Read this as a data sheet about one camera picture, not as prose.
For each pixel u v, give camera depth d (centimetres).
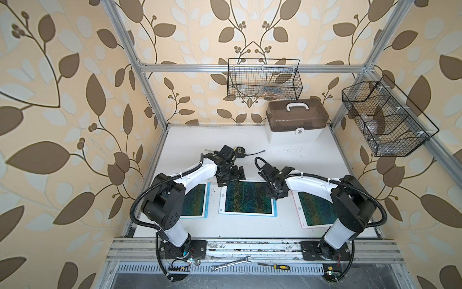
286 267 69
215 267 71
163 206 46
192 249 74
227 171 75
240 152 105
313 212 85
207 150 108
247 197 89
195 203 87
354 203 46
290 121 112
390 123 74
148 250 75
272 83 98
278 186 64
